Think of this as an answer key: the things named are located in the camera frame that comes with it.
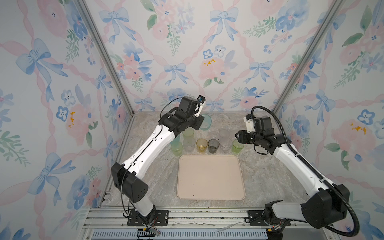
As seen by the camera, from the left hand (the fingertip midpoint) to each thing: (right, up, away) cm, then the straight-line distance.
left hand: (199, 115), depth 76 cm
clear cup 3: (+11, -11, +28) cm, 32 cm away
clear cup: (-6, -16, +22) cm, 28 cm away
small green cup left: (-14, -20, +23) cm, 33 cm away
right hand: (+22, -10, +7) cm, 25 cm away
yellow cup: (+2, -18, +23) cm, 29 cm away
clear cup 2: (+18, -17, +24) cm, 35 cm away
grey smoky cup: (+10, -18, +24) cm, 32 cm away
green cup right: (+26, -19, +24) cm, 40 cm away
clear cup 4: (+19, -10, +31) cm, 37 cm away
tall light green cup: (-6, -10, +22) cm, 25 cm away
